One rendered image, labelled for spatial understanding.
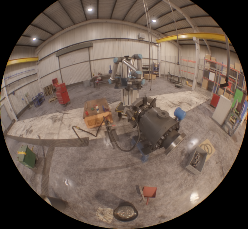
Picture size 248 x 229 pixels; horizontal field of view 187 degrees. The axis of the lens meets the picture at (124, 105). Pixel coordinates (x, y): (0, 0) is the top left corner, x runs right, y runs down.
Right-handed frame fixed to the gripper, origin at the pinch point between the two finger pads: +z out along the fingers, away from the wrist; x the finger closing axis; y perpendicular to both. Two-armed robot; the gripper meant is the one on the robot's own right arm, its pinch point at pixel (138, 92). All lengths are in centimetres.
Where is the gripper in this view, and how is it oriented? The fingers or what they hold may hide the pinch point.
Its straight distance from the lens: 133.6
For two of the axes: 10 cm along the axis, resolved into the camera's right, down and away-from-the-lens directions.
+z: 1.1, 8.4, 5.3
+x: -4.6, -4.3, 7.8
